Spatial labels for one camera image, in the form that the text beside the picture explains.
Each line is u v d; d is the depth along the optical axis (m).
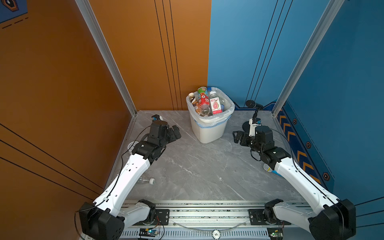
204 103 0.83
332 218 0.38
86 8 0.70
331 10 0.70
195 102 0.87
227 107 0.89
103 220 0.37
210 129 0.84
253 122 0.69
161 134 0.58
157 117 0.67
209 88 0.91
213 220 0.73
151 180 0.82
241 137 0.71
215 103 0.84
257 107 0.88
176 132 0.69
